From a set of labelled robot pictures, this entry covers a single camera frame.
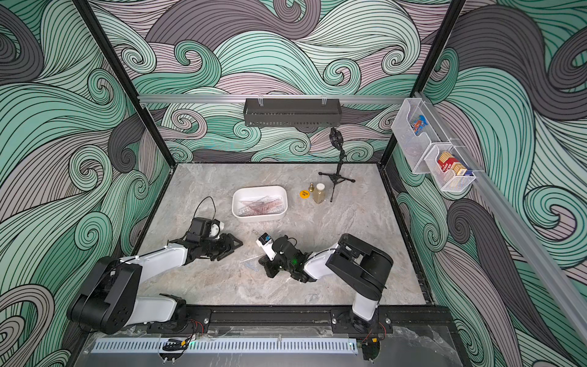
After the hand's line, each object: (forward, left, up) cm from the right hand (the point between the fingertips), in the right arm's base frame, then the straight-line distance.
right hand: (262, 259), depth 87 cm
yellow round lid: (+32, -18, 0) cm, 36 cm away
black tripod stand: (+36, -30, +30) cm, 55 cm away
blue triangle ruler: (-1, +3, 0) cm, 4 cm away
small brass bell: (+34, -22, +2) cm, 40 cm away
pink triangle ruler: (+24, 0, +2) cm, 24 cm away
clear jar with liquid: (+26, -24, +7) cm, 37 cm away
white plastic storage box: (+31, +10, +2) cm, 33 cm away
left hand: (+5, +9, +4) cm, 11 cm away
